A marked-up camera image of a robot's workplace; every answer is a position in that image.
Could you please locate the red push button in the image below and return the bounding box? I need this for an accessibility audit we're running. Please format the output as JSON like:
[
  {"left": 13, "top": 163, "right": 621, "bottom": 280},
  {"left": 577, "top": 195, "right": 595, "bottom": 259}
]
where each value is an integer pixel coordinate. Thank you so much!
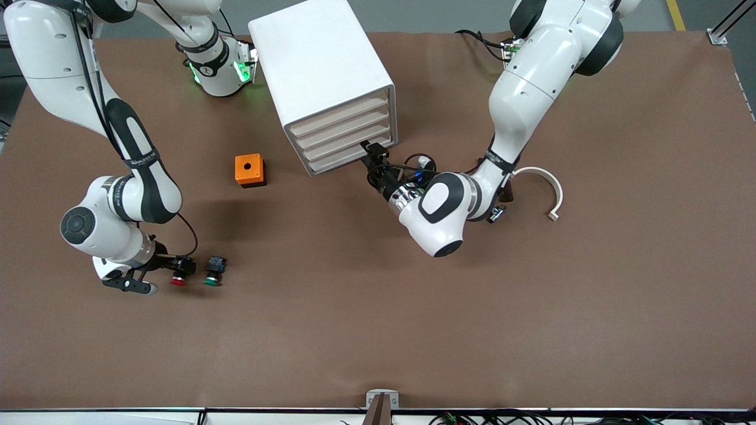
[{"left": 170, "top": 257, "right": 195, "bottom": 287}]

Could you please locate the white plastic drawer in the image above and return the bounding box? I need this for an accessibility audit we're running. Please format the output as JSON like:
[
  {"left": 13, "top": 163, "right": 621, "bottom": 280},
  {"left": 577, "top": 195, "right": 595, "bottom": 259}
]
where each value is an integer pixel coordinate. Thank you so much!
[
  {"left": 294, "top": 109, "right": 392, "bottom": 149},
  {"left": 288, "top": 94, "right": 390, "bottom": 138},
  {"left": 304, "top": 136, "right": 395, "bottom": 175},
  {"left": 298, "top": 123, "right": 393, "bottom": 161}
]

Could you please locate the green push button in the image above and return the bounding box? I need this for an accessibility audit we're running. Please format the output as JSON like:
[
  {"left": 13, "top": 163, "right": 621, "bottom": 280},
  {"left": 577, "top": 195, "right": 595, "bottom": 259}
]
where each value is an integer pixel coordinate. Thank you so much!
[{"left": 204, "top": 256, "right": 229, "bottom": 287}]

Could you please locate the white drawer cabinet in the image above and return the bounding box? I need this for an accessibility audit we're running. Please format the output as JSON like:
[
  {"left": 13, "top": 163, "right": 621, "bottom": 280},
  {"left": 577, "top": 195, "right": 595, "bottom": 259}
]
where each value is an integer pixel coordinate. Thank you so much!
[{"left": 247, "top": 0, "right": 399, "bottom": 178}]

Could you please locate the orange box with hole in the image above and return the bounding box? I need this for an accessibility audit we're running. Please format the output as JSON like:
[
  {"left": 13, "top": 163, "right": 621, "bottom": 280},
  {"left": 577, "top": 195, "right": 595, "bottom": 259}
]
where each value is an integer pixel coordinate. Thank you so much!
[{"left": 234, "top": 153, "right": 267, "bottom": 189}]

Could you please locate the brown table cover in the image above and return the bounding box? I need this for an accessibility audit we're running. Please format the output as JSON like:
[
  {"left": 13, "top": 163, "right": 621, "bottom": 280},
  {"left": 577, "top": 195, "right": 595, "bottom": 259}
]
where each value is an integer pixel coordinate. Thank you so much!
[{"left": 0, "top": 30, "right": 756, "bottom": 412}]

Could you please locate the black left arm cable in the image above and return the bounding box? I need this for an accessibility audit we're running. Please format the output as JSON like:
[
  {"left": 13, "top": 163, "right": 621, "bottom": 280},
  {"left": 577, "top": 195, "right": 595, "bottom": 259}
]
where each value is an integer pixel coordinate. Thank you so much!
[{"left": 384, "top": 155, "right": 439, "bottom": 191}]

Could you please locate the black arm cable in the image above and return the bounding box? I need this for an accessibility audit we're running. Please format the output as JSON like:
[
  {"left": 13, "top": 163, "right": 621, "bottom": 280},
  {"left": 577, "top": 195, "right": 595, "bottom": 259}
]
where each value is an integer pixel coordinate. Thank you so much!
[
  {"left": 384, "top": 155, "right": 439, "bottom": 191},
  {"left": 68, "top": 9, "right": 200, "bottom": 260}
]

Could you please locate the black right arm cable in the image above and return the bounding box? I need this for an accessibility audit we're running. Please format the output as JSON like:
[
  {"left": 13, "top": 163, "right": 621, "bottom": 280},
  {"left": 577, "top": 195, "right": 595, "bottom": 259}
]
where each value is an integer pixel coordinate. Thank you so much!
[{"left": 68, "top": 9, "right": 200, "bottom": 260}]

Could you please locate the black base cable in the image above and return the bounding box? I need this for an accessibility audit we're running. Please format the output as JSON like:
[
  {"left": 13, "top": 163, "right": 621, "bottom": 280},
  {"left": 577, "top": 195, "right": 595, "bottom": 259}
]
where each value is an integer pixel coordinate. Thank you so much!
[{"left": 455, "top": 28, "right": 509, "bottom": 60}]

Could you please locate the white half ring clamp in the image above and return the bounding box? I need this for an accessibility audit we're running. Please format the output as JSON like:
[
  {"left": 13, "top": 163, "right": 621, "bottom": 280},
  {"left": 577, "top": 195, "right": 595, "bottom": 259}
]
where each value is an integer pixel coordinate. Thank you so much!
[{"left": 511, "top": 166, "right": 564, "bottom": 223}]

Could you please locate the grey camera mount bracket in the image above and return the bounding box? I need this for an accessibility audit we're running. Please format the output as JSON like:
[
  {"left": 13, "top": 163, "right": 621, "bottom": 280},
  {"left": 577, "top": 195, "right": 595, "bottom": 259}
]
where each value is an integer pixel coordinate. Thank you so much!
[{"left": 365, "top": 388, "right": 400, "bottom": 410}]

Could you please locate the brown camera mount bar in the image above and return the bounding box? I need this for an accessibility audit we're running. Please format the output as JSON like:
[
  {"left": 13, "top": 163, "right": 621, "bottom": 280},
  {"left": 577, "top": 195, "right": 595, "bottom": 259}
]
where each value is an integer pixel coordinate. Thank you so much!
[{"left": 361, "top": 394, "right": 392, "bottom": 425}]

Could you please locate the black cable bundle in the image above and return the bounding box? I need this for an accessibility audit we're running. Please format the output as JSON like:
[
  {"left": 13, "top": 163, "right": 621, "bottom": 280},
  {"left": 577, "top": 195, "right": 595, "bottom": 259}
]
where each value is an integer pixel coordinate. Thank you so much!
[{"left": 428, "top": 410, "right": 756, "bottom": 425}]

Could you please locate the black strut with bracket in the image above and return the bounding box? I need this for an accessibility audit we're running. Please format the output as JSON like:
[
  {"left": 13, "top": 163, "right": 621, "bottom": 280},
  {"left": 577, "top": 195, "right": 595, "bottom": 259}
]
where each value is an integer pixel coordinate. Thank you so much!
[{"left": 709, "top": 0, "right": 756, "bottom": 47}]

